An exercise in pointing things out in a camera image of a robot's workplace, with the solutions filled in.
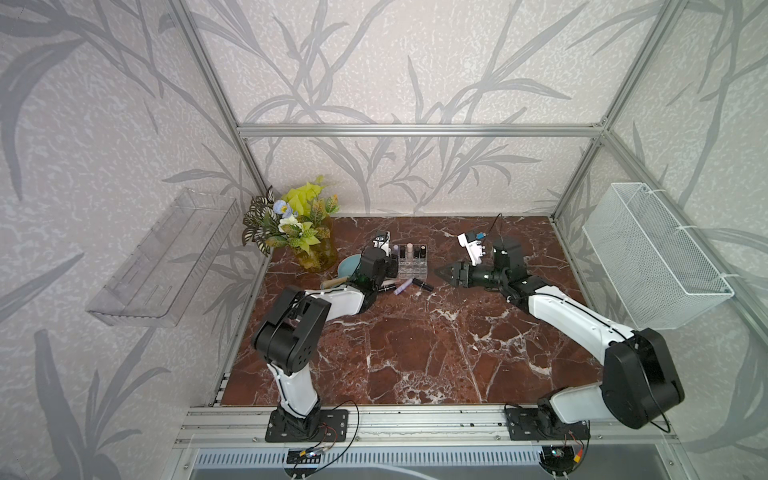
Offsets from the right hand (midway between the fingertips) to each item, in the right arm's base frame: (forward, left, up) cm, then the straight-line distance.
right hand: (441, 269), depth 81 cm
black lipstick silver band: (+6, +4, -18) cm, 20 cm away
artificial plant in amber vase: (+17, +42, +3) cm, 46 cm away
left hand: (+13, +14, -7) cm, 20 cm away
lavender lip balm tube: (+13, +13, -10) cm, 21 cm away
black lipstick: (+15, +4, -11) cm, 19 cm away
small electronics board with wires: (-40, +35, -19) cm, 57 cm away
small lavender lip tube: (+6, +11, -18) cm, 22 cm away
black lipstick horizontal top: (+5, +16, -18) cm, 25 cm away
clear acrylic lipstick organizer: (+14, +8, -16) cm, 23 cm away
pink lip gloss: (+15, +8, -13) cm, 22 cm away
